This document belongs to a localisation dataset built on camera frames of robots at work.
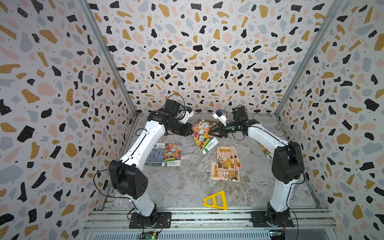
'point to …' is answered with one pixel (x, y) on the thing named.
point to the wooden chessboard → (212, 124)
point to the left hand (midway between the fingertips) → (194, 131)
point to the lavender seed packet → (156, 155)
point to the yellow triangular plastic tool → (224, 206)
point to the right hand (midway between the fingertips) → (210, 132)
